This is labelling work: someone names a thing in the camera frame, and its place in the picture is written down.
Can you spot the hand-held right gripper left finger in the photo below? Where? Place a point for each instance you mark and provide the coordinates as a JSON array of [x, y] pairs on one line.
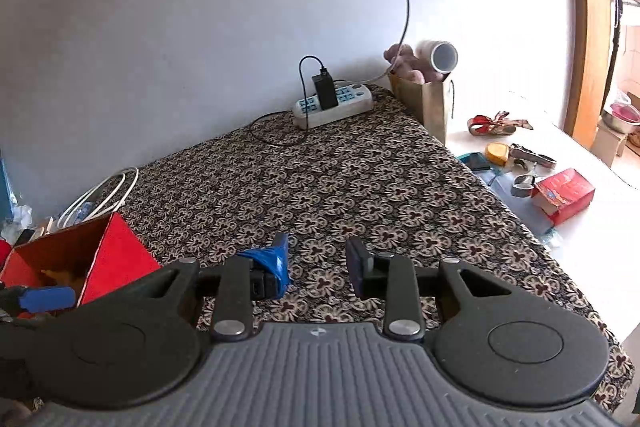
[[270, 264]]

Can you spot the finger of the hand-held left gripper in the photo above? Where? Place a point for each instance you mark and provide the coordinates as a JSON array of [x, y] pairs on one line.
[[47, 299]]

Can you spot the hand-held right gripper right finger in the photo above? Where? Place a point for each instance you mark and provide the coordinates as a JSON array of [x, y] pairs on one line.
[[356, 265]]

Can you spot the red cardboard box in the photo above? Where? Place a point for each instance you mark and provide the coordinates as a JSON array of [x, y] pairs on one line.
[[120, 252]]

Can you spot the red round object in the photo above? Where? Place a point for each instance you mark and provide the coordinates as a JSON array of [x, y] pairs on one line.
[[5, 251]]

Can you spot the small wooden piece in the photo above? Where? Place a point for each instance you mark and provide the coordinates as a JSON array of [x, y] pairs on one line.
[[50, 226]]

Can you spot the patterned tablecloth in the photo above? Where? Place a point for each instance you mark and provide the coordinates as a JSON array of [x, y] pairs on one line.
[[375, 187]]

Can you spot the clear plastic wrap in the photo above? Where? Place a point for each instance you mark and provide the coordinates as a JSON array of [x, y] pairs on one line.
[[20, 216]]

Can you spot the blue and white packet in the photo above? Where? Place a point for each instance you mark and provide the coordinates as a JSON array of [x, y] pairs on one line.
[[80, 213]]

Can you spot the teal bag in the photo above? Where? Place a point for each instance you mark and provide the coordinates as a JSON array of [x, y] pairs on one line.
[[6, 187]]

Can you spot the teal flat object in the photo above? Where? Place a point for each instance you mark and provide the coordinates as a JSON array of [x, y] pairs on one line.
[[475, 162]]

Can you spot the white power strip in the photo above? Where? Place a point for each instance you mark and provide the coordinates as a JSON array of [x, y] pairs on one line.
[[350, 99]]

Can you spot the light blue sheet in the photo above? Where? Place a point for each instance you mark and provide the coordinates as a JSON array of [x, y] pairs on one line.
[[520, 209]]

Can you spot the brown paper gift bag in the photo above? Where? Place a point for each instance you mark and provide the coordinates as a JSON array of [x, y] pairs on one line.
[[430, 107]]

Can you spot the black charger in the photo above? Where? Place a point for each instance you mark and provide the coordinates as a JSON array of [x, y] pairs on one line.
[[325, 92]]

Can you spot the yellow round container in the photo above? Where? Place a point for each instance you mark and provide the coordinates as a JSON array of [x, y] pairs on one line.
[[497, 153]]

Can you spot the red ribbon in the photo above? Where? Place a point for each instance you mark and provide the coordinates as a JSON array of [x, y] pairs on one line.
[[480, 126]]

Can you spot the metal clip tool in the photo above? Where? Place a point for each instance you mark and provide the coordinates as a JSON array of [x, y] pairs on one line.
[[530, 153]]

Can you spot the pink plush toy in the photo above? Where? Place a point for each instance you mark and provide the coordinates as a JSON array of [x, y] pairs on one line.
[[405, 62]]

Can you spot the small red box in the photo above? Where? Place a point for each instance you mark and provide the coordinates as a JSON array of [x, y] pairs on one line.
[[565, 194]]

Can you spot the white cup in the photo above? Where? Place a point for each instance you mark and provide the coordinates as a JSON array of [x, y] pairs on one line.
[[435, 52]]

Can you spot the metal bowl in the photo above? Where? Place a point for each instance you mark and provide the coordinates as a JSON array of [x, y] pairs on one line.
[[622, 117]]

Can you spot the wooden door frame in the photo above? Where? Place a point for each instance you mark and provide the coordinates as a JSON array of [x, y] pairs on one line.
[[590, 32]]

